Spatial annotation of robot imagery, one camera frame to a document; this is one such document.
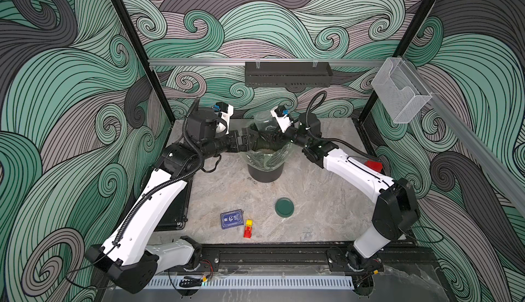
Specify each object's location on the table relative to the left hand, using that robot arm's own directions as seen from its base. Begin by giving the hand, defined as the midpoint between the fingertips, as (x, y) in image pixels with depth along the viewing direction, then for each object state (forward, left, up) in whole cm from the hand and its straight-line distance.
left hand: (246, 131), depth 63 cm
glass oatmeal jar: (+9, -6, -5) cm, 12 cm away
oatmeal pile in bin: (+17, -7, -34) cm, 39 cm away
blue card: (-16, +7, -37) cm, 41 cm away
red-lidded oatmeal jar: (+4, -55, -27) cm, 62 cm away
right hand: (+11, -6, -8) cm, 15 cm away
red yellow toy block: (-19, 0, -37) cm, 42 cm away
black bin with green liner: (+1, -7, -18) cm, 19 cm away
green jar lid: (-10, -15, -38) cm, 42 cm away
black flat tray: (-16, +28, -32) cm, 46 cm away
